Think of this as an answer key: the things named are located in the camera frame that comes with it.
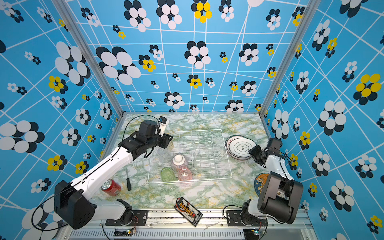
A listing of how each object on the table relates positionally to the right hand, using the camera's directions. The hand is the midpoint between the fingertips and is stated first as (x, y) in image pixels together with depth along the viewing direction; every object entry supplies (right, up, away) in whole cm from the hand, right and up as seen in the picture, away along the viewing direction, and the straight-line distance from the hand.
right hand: (252, 151), depth 90 cm
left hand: (-48, +11, -10) cm, 51 cm away
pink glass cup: (-40, -10, -12) cm, 44 cm away
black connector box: (-38, -27, -16) cm, 50 cm away
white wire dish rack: (-38, -4, +5) cm, 38 cm away
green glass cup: (-51, -12, -7) cm, 53 cm away
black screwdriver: (-74, -17, -5) cm, 76 cm away
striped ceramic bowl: (-44, -5, -4) cm, 45 cm away
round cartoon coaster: (+2, -17, -5) cm, 18 cm away
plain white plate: (-7, +2, +6) cm, 10 cm away
